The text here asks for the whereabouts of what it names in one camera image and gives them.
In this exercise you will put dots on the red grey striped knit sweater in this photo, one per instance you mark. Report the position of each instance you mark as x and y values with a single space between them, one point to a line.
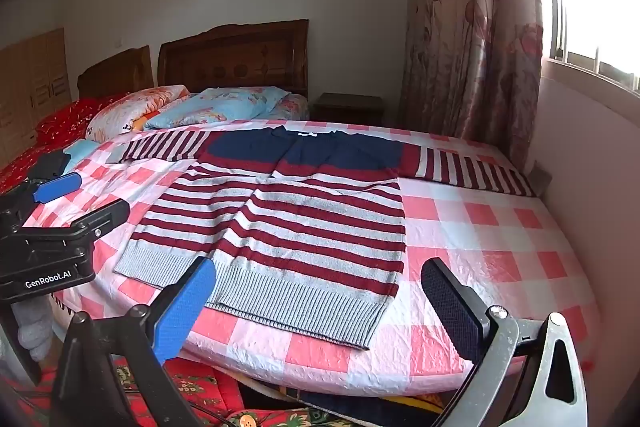
310 217

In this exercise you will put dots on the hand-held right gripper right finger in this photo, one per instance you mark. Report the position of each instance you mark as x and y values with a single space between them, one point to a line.
450 307

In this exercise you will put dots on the orange floral pillow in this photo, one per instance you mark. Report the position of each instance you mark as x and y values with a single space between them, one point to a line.
130 107

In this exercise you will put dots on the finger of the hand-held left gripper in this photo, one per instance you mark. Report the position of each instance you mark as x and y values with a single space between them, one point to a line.
57 187
105 214

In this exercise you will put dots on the dark wooden nightstand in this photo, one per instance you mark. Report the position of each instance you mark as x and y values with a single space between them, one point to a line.
347 109

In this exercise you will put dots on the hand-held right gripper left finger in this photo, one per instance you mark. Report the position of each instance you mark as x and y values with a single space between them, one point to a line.
182 312

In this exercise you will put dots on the light wooden wardrobe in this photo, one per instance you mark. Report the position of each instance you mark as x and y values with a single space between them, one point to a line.
30 87

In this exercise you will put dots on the person's red floral jacket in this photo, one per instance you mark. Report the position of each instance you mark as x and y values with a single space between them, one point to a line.
200 387

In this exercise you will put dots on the blue floral pillow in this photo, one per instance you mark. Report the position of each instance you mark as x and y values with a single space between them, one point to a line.
220 104

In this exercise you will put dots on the grey box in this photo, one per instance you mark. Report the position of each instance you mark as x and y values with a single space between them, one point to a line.
541 179

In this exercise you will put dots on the small wooden headboard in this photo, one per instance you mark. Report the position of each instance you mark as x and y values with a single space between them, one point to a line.
117 74

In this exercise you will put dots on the red patterned bedding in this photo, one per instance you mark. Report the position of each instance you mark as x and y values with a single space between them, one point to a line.
65 119

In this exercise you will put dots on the dark cloth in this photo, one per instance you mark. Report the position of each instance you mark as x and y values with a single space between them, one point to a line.
50 164

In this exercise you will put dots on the red checkered bed sheet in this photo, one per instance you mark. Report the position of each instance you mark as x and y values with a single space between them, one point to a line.
500 232

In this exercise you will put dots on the large wooden headboard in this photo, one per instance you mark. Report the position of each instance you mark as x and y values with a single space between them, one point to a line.
235 57

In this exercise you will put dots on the floral curtain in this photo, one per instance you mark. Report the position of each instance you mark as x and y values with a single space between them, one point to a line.
470 32

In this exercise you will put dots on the light blue cloth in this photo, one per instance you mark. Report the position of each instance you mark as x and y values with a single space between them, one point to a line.
80 152

